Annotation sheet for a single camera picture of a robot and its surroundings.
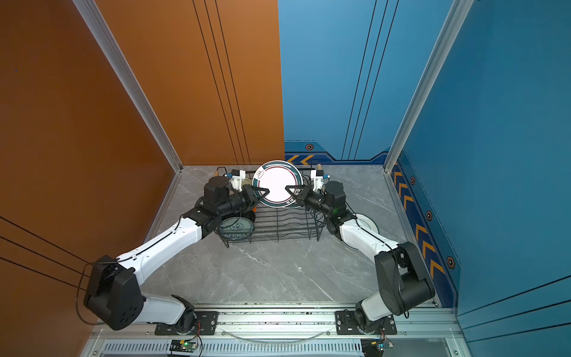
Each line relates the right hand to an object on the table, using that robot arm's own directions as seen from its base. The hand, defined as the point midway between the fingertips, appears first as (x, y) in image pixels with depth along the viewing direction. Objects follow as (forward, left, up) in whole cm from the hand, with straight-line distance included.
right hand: (284, 190), depth 78 cm
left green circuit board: (-42, +33, -27) cm, 60 cm away
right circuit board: (-43, -29, -27) cm, 58 cm away
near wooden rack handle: (+18, -14, -6) cm, 24 cm away
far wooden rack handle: (+14, +29, -6) cm, 33 cm away
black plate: (0, +15, -15) cm, 22 cm away
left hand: (-1, +5, +1) cm, 5 cm away
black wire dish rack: (+1, +9, -25) cm, 26 cm away
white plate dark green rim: (+5, +3, +2) cm, 6 cm away
